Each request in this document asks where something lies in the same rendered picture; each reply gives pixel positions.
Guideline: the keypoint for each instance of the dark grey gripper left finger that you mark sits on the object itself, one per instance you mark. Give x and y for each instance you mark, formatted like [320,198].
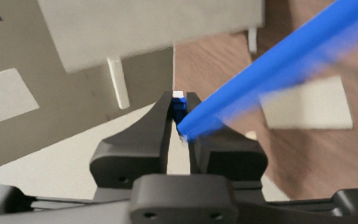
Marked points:
[138,150]

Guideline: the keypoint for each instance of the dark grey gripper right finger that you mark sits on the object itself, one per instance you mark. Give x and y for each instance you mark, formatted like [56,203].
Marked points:
[217,149]

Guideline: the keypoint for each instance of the blue ethernet cable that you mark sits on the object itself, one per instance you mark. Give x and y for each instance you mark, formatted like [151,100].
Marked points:
[314,32]

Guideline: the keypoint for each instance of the blue ethernet plug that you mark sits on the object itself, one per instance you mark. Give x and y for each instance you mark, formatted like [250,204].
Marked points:
[179,103]

